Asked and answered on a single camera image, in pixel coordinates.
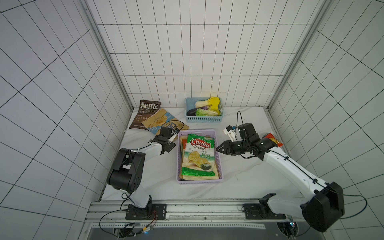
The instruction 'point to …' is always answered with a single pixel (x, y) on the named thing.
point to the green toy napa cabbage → (200, 112)
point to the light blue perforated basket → (190, 103)
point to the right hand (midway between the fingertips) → (213, 150)
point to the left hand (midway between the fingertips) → (163, 141)
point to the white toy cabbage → (201, 103)
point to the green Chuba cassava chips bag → (198, 157)
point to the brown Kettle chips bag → (145, 109)
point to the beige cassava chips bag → (183, 141)
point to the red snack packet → (272, 138)
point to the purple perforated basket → (212, 133)
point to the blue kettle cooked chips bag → (163, 118)
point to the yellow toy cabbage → (214, 101)
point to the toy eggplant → (191, 112)
